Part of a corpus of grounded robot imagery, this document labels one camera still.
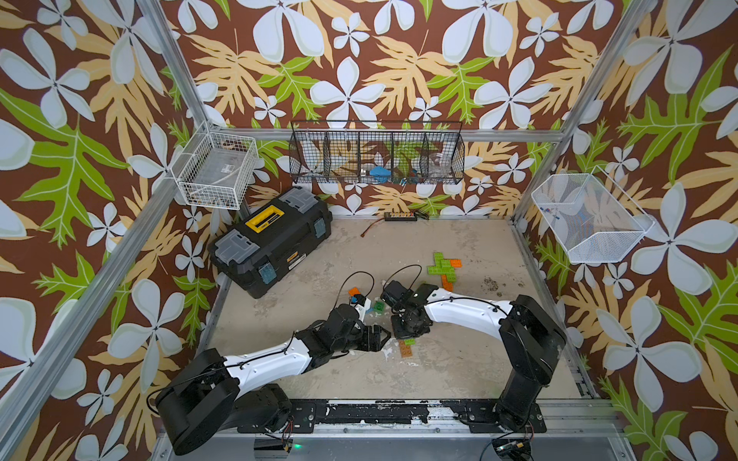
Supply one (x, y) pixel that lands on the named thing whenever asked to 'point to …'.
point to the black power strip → (387, 217)
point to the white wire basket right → (593, 219)
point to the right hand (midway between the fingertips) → (398, 336)
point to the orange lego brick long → (445, 284)
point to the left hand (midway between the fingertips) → (384, 331)
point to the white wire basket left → (216, 170)
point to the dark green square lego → (379, 307)
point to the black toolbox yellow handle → (274, 240)
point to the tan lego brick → (405, 350)
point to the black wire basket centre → (377, 152)
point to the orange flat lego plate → (354, 291)
